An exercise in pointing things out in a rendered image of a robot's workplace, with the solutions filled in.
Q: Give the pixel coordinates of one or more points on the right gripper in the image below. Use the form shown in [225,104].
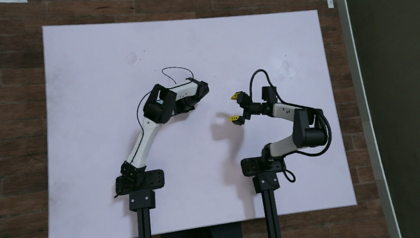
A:
[254,110]

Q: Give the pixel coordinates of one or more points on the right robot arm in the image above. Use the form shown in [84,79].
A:
[303,136]

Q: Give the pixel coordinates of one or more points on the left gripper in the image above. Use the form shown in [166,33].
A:
[182,107]

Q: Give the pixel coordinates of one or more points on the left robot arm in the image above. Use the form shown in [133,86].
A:
[155,114]

